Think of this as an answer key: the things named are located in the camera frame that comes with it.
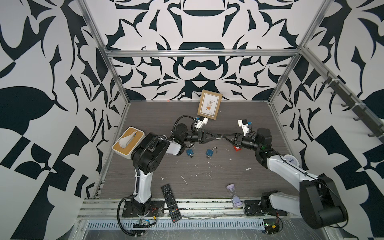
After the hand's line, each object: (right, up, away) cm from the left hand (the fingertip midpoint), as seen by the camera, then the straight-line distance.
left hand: (219, 135), depth 77 cm
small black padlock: (+2, -2, +1) cm, 3 cm away
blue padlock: (-15, -13, +15) cm, 25 cm away
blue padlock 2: (-3, -13, +17) cm, 21 cm away
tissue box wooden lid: (-51, -5, +13) cm, 53 cm away
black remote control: (-22, -36, -4) cm, 43 cm away
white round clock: (+45, -16, +12) cm, 49 cm away
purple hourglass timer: (+8, -33, -3) cm, 34 cm away
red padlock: (+15, -11, +20) cm, 27 cm away
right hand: (+3, -1, 0) cm, 3 cm away
